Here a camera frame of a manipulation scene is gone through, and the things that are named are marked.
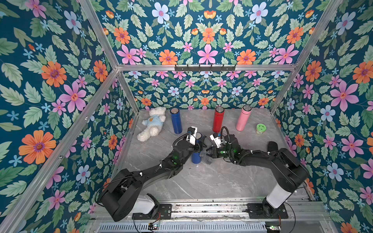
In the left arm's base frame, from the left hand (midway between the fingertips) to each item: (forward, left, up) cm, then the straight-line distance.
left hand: (202, 134), depth 80 cm
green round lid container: (+13, -45, -17) cm, 50 cm away
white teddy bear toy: (+25, +30, -11) cm, 40 cm away
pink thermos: (+16, -30, -3) cm, 34 cm away
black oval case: (0, -49, -20) cm, 53 cm away
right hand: (-4, -3, -12) cm, 13 cm away
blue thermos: (+18, +16, -6) cm, 24 cm away
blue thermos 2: (-8, +4, -11) cm, 14 cm away
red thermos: (+17, -13, -9) cm, 24 cm away
